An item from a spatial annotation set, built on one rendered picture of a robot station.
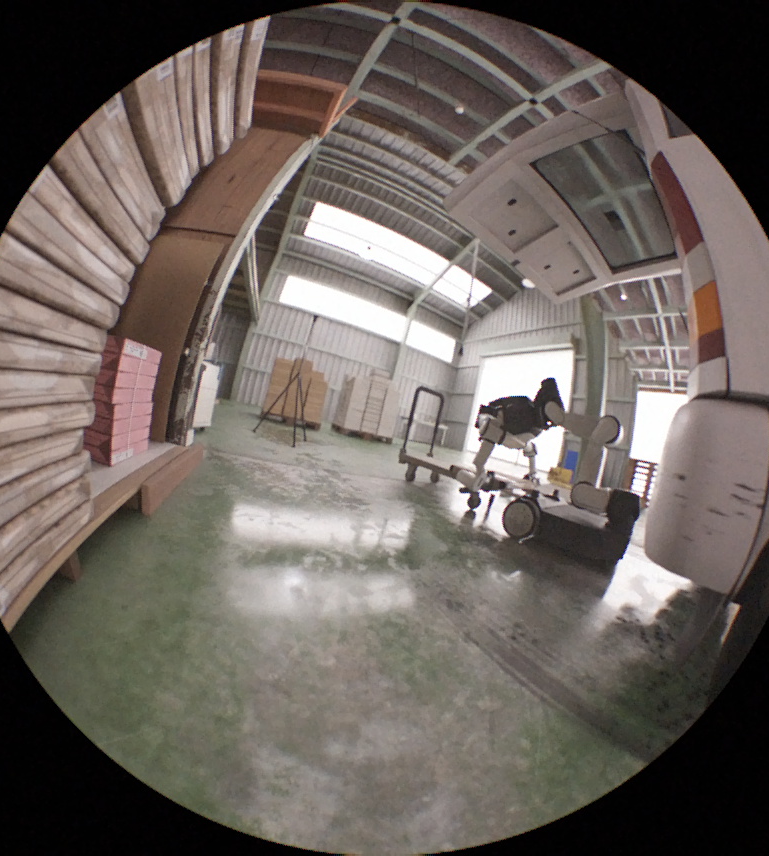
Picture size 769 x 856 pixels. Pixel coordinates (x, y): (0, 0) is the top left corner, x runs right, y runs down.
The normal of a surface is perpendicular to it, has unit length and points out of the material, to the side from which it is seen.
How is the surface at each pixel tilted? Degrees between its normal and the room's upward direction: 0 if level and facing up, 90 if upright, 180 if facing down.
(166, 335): 90
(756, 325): 90
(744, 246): 90
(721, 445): 85
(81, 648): 0
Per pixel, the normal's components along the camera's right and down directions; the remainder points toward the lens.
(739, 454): -0.86, -0.26
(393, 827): 0.23, -0.97
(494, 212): -0.13, 0.97
